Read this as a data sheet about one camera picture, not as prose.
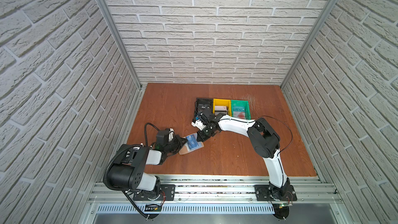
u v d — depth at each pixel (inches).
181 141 31.4
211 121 28.7
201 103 41.9
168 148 29.8
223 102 39.9
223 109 40.5
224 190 29.9
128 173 16.9
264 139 21.3
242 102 44.9
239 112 40.2
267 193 29.2
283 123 39.3
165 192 28.7
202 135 32.4
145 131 30.6
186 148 34.4
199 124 34.1
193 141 35.3
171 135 29.7
